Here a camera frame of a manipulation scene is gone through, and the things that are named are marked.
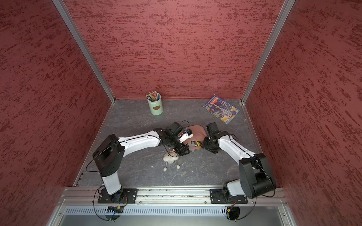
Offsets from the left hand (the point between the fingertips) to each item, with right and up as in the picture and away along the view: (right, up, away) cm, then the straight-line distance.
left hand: (184, 150), depth 85 cm
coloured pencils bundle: (-24, +36, +21) cm, 48 cm away
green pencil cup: (-21, +28, +18) cm, 39 cm away
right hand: (+13, 0, +3) cm, 14 cm away
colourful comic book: (+31, +26, +29) cm, 49 cm away
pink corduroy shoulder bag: (+7, +4, +5) cm, 10 cm away
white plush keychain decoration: (-9, -5, 0) cm, 10 cm away
